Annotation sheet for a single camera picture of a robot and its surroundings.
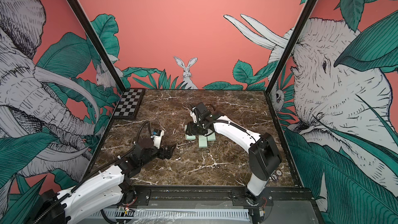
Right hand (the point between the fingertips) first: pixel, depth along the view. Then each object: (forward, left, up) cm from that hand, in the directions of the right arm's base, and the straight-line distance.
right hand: (187, 130), depth 82 cm
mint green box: (0, -8, -13) cm, 16 cm away
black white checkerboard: (+27, +45, -10) cm, 53 cm away
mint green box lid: (+3, -14, -13) cm, 19 cm away
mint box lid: (-4, -3, 0) cm, 5 cm away
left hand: (-5, +9, -4) cm, 11 cm away
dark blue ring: (0, -22, -15) cm, 26 cm away
